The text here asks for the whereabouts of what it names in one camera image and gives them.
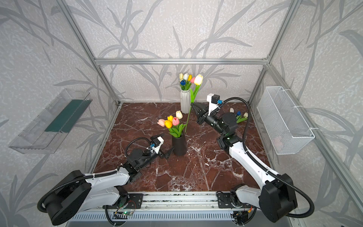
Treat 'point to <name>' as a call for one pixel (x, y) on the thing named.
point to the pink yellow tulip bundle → (172, 123)
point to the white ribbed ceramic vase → (185, 101)
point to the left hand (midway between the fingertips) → (171, 135)
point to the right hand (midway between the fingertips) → (193, 99)
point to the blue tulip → (183, 82)
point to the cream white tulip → (181, 76)
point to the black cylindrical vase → (179, 145)
